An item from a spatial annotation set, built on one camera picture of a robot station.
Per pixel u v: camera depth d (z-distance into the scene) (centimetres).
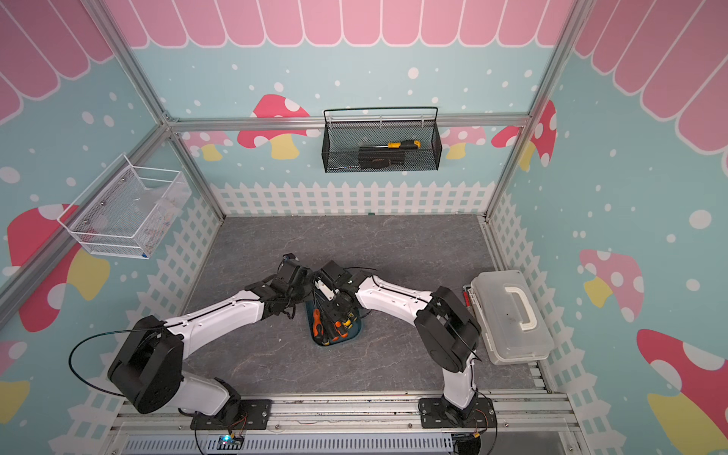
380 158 87
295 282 70
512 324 77
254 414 74
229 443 73
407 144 92
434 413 74
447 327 47
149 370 43
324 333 85
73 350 41
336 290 77
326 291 75
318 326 85
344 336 86
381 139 94
